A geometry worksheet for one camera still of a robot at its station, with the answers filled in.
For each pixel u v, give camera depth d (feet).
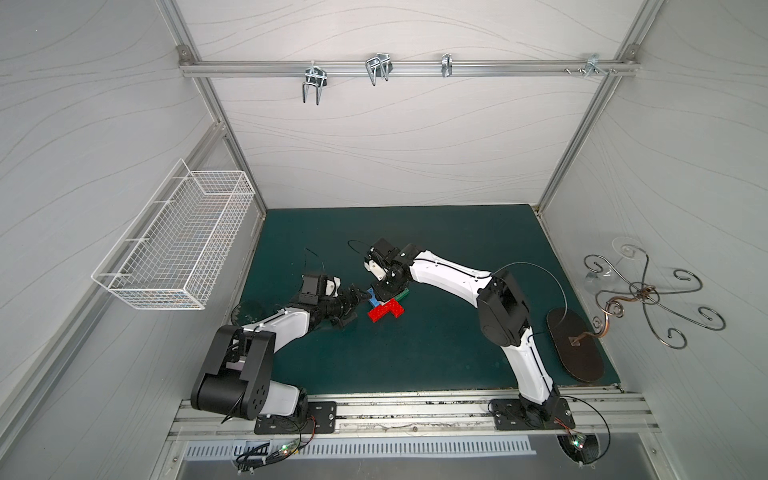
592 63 2.51
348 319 2.87
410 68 2.55
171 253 2.26
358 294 2.67
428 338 2.89
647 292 2.02
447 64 2.57
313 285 2.34
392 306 2.97
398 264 2.20
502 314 1.76
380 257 2.41
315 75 2.57
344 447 2.30
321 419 2.43
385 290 2.64
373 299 2.85
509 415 2.46
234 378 1.43
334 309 2.56
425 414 2.47
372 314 2.90
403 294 3.12
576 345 2.76
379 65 2.50
